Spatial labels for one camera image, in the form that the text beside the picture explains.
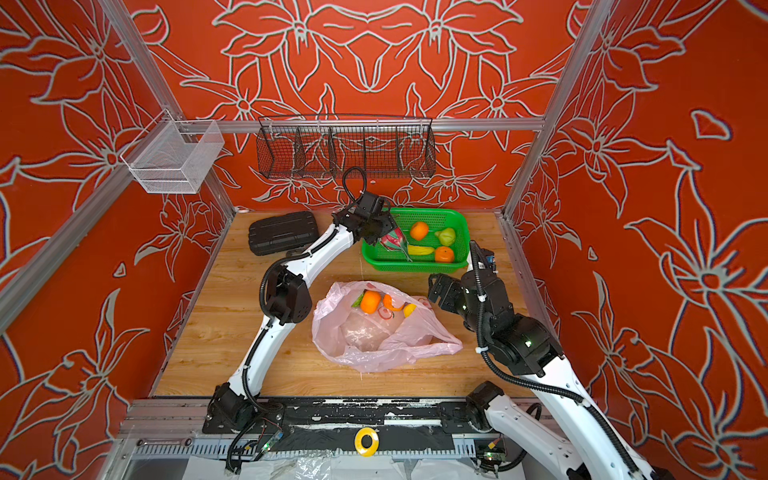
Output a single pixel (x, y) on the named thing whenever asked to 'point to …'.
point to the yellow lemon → (408, 310)
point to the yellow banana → (420, 250)
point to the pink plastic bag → (366, 327)
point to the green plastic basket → (457, 220)
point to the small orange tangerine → (387, 301)
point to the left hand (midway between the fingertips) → (392, 222)
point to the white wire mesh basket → (174, 156)
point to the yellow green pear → (447, 236)
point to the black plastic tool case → (282, 233)
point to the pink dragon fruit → (396, 240)
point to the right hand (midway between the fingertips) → (442, 278)
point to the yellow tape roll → (363, 451)
